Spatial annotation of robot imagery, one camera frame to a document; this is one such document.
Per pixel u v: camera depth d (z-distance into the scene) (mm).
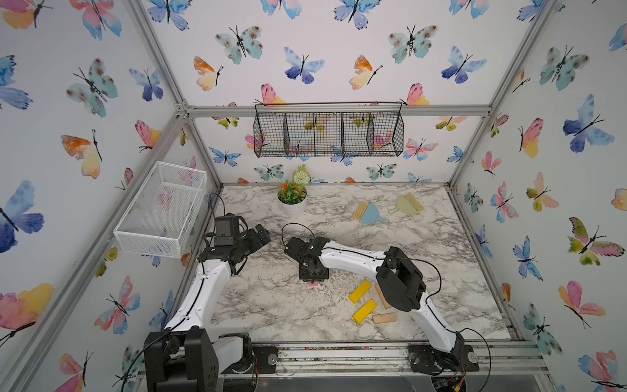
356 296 867
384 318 810
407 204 1133
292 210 1019
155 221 819
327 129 982
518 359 750
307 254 670
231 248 607
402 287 540
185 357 394
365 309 829
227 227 637
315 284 887
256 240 752
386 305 581
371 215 1086
